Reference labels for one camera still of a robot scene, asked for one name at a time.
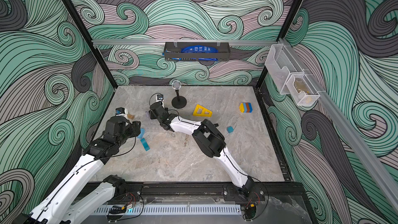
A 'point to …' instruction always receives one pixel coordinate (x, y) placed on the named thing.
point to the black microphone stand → (179, 101)
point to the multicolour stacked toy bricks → (245, 107)
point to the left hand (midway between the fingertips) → (137, 121)
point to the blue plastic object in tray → (199, 48)
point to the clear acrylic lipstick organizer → (151, 125)
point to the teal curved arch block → (145, 144)
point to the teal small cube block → (229, 129)
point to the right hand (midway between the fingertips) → (157, 107)
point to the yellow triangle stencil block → (200, 110)
